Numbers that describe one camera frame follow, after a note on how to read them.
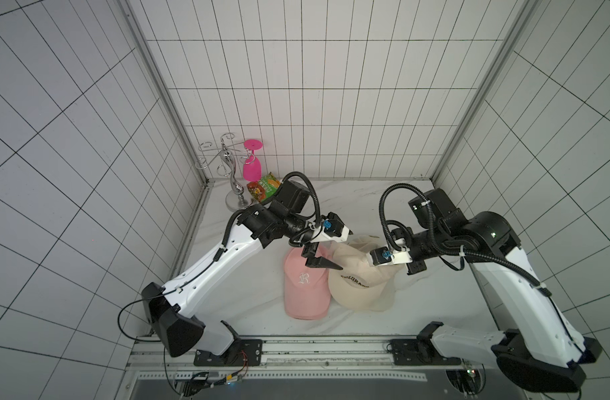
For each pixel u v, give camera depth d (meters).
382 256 0.47
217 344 0.62
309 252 0.54
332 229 0.49
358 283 0.66
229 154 0.92
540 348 0.37
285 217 0.52
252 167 1.01
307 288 0.78
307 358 0.73
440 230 0.43
